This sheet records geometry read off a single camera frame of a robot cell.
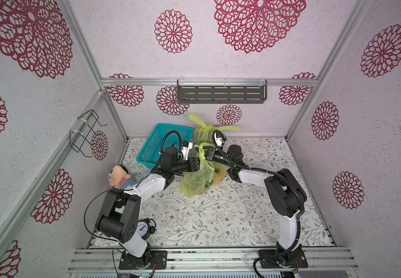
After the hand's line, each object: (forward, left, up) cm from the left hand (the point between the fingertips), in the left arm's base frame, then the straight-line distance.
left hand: (205, 162), depth 84 cm
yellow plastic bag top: (+18, 0, +1) cm, 18 cm away
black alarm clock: (-27, +28, -15) cm, 42 cm away
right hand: (+3, +5, +7) cm, 9 cm away
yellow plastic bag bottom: (-10, +4, -2) cm, 11 cm away
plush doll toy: (-2, +45, -11) cm, 47 cm away
